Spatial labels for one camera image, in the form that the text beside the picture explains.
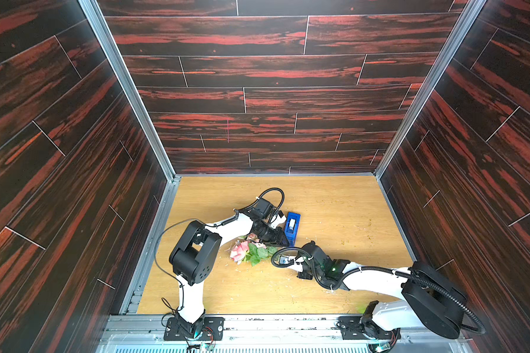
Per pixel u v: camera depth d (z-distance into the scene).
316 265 0.66
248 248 0.82
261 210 0.77
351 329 0.74
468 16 0.67
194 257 0.50
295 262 0.73
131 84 0.84
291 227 0.93
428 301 0.43
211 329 0.73
